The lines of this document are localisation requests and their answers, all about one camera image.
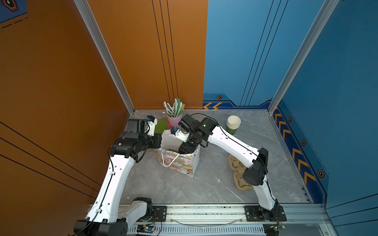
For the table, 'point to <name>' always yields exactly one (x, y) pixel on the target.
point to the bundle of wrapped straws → (175, 109)
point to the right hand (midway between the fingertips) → (184, 147)
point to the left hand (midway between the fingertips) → (161, 136)
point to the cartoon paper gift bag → (169, 156)
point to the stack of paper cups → (233, 123)
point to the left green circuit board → (144, 228)
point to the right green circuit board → (276, 227)
